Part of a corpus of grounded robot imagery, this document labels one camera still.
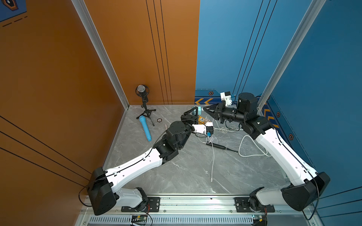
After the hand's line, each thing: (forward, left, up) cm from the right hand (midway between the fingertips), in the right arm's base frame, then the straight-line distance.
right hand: (202, 109), depth 65 cm
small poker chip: (+26, +30, -39) cm, 56 cm away
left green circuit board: (-38, +32, -41) cm, 64 cm away
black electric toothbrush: (+2, -14, -38) cm, 41 cm away
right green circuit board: (-37, -30, -42) cm, 64 cm away
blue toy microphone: (+22, +41, -35) cm, 58 cm away
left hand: (+2, +4, 0) cm, 5 cm away
